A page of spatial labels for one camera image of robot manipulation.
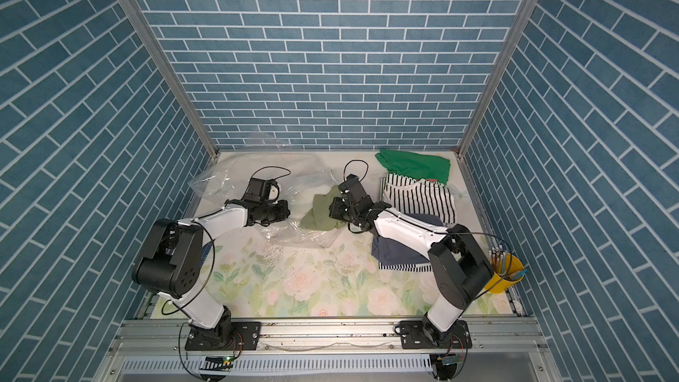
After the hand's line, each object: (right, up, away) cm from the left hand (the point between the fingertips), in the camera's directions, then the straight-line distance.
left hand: (295, 211), depth 95 cm
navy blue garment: (+33, -12, -10) cm, 37 cm away
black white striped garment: (+47, +5, +6) cm, 48 cm away
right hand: (+14, +2, -8) cm, 16 cm away
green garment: (+48, +18, +19) cm, 55 cm away
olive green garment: (+9, -1, -3) cm, 10 cm away
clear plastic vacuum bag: (+3, +10, +7) cm, 13 cm away
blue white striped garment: (+38, -17, -9) cm, 43 cm away
